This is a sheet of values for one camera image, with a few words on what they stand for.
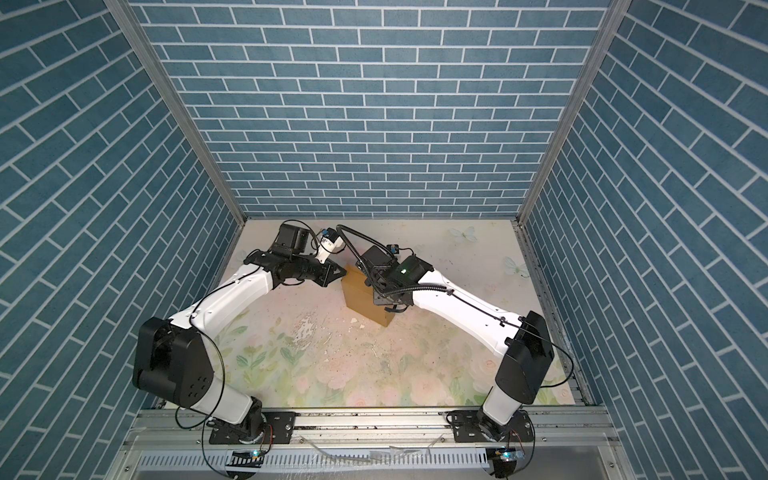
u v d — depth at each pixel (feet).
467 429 2.41
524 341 1.42
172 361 1.39
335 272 2.49
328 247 2.57
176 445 2.41
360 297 2.66
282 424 2.44
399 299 2.15
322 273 2.45
